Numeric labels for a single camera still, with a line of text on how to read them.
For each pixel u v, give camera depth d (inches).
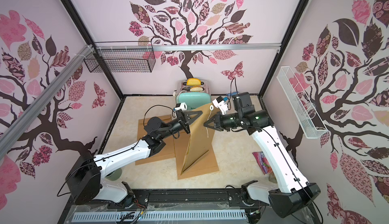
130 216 28.6
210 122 25.0
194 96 38.5
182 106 26.4
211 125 25.3
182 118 23.4
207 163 33.4
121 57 53.8
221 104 24.4
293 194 14.3
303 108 27.4
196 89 38.8
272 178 31.1
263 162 32.8
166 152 23.9
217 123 21.7
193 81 40.7
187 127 23.7
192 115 24.5
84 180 16.2
